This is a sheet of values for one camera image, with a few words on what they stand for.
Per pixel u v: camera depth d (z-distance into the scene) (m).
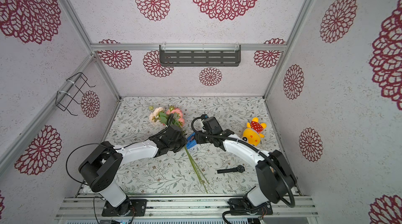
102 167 0.45
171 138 0.71
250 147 0.51
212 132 0.66
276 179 0.43
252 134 0.91
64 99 0.73
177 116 0.93
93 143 0.46
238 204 0.74
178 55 0.95
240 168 0.85
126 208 0.67
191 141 0.92
